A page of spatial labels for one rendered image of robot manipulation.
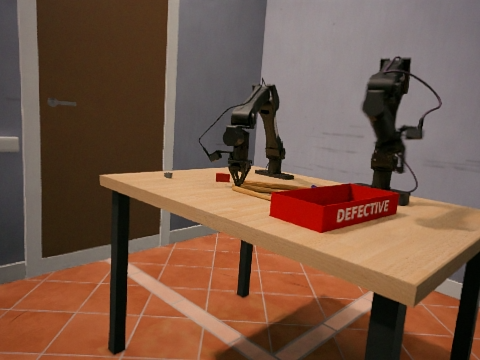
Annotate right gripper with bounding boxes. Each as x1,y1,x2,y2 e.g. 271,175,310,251
210,146,252,187

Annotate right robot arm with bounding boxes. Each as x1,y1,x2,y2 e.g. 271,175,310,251
223,84,294,178

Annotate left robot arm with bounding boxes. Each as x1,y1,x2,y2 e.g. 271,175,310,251
355,58,422,197

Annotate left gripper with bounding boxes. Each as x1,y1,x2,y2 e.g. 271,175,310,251
370,118,416,174

